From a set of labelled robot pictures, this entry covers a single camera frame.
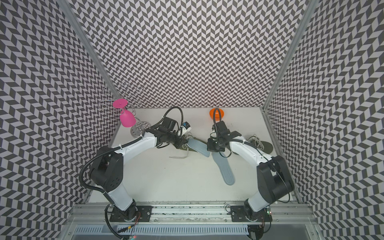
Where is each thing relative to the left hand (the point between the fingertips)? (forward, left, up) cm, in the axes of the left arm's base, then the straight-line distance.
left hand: (186, 142), depth 88 cm
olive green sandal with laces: (-2, 0, -1) cm, 3 cm away
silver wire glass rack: (+16, +32, +21) cm, 41 cm away
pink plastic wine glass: (+9, +34, +12) cm, 37 cm away
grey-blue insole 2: (-12, -23, -10) cm, 28 cm away
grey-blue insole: (-1, -8, -3) cm, 9 cm away
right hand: (-5, -13, -1) cm, 14 cm away
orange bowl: (+28, -22, -7) cm, 36 cm away
